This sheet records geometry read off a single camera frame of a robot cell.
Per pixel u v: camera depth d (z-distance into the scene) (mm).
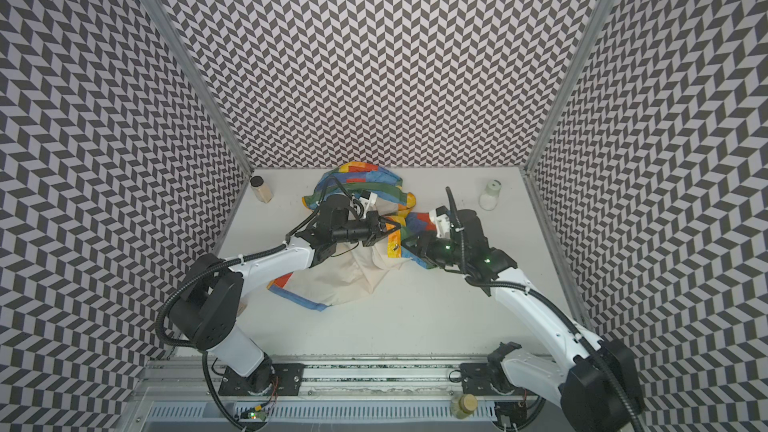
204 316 447
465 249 583
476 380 736
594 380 380
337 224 680
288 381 728
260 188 1025
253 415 666
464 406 583
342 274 903
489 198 1029
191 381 737
